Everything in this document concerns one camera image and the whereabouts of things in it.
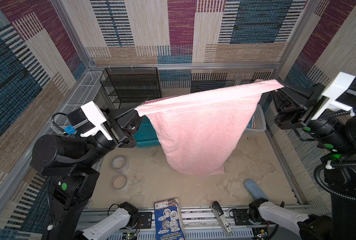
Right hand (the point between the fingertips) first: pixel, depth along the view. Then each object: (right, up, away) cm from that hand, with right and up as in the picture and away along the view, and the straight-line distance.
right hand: (271, 83), depth 34 cm
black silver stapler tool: (-1, -53, +37) cm, 64 cm away
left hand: (-28, -4, -1) cm, 28 cm away
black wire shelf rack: (-58, +18, +75) cm, 96 cm away
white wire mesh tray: (-75, +9, +52) cm, 92 cm away
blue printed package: (-26, -54, +38) cm, 71 cm away
